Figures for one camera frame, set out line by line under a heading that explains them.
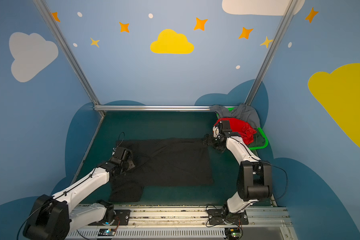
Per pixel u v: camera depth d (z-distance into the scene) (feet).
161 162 3.06
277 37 2.61
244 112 3.62
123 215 2.46
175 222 2.42
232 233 2.34
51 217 1.29
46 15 2.31
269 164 1.47
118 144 3.33
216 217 2.43
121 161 2.21
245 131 3.05
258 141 2.98
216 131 2.70
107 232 2.33
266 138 3.13
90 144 3.55
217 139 2.56
